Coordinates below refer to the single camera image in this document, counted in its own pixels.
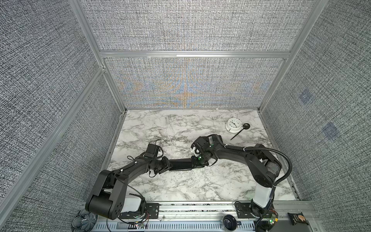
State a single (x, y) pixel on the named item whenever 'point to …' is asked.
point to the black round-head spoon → (246, 126)
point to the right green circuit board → (274, 218)
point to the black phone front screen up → (180, 165)
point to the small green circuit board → (139, 224)
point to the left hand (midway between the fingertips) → (171, 167)
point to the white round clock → (233, 125)
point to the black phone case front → (180, 159)
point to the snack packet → (297, 218)
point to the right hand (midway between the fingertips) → (191, 167)
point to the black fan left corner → (84, 222)
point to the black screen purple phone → (215, 140)
